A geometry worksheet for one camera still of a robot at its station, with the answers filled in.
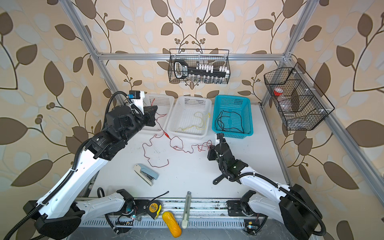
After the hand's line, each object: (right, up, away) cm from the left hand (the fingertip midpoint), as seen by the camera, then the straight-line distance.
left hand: (156, 105), depth 62 cm
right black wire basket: (+74, +1, +20) cm, 77 cm away
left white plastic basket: (-9, +7, +53) cm, 55 cm away
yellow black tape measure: (-4, -49, +10) cm, 50 cm away
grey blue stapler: (-11, -37, +21) cm, 44 cm away
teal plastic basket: (+44, -4, +50) cm, 67 cm away
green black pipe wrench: (+29, -40, +20) cm, 53 cm away
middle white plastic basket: (+12, -4, +50) cm, 52 cm away
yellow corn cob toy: (+6, -54, +4) cm, 54 cm away
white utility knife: (+11, -55, +8) cm, 57 cm away
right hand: (+25, -22, +21) cm, 39 cm away
